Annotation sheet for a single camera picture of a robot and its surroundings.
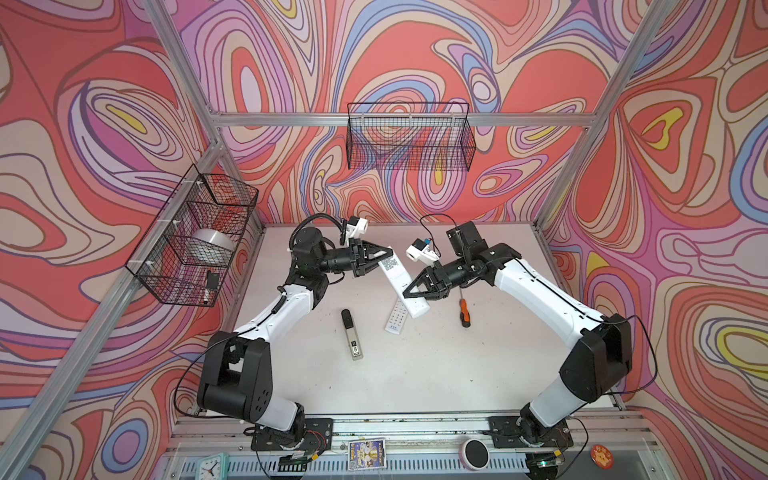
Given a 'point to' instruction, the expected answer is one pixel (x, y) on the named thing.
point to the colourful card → (367, 455)
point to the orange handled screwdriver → (464, 315)
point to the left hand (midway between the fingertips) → (391, 260)
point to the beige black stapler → (355, 345)
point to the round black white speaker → (474, 454)
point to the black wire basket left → (185, 252)
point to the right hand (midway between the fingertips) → (411, 304)
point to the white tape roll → (213, 243)
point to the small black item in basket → (212, 280)
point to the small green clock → (212, 467)
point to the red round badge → (601, 456)
